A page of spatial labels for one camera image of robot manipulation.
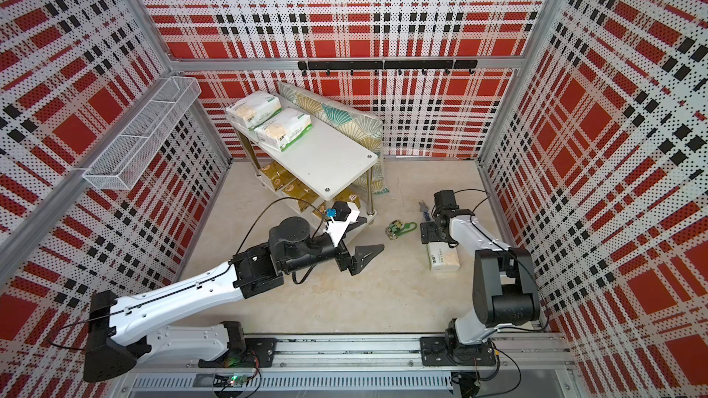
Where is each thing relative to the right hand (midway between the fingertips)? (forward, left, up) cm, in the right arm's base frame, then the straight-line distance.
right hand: (445, 233), depth 92 cm
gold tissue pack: (+11, +49, +9) cm, 51 cm away
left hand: (-14, +24, +27) cm, 39 cm away
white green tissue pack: (-9, +3, +1) cm, 9 cm away
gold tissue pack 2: (+9, +32, +10) cm, 35 cm away
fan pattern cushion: (+19, +28, +31) cm, 46 cm away
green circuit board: (-41, +60, -2) cm, 72 cm away
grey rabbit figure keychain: (+14, +5, -4) cm, 16 cm away
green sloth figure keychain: (+5, +16, -4) cm, 17 cm away
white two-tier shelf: (+4, +38, +29) cm, 48 cm away
